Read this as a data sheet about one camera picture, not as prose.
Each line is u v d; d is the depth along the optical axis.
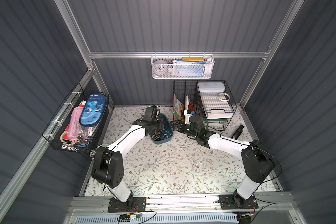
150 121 0.68
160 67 0.84
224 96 1.01
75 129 0.68
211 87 0.99
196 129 0.68
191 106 1.15
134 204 0.73
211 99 0.96
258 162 0.47
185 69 0.87
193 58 0.89
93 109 0.70
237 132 1.02
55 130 0.62
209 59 0.87
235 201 0.66
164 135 0.99
